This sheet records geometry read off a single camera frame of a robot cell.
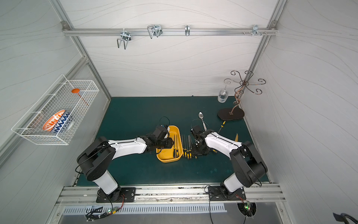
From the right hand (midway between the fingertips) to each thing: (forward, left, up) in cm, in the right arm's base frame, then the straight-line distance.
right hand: (197, 153), depth 88 cm
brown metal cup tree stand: (+33, -28, 0) cm, 43 cm away
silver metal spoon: (+30, -3, 0) cm, 31 cm away
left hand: (+4, +15, +3) cm, 16 cm away
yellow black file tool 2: (+2, +8, 0) cm, 8 cm away
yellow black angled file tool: (+2, -11, 0) cm, 11 cm away
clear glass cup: (+35, -17, +18) cm, 43 cm away
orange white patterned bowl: (-3, +69, +33) cm, 77 cm away
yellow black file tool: (+2, +14, -1) cm, 14 cm away
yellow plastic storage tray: (-3, +18, +1) cm, 19 cm away
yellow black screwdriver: (+22, -19, -1) cm, 29 cm away
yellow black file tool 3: (+1, +6, 0) cm, 6 cm away
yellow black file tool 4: (+1, +5, 0) cm, 5 cm away
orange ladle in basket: (+20, +71, +33) cm, 81 cm away
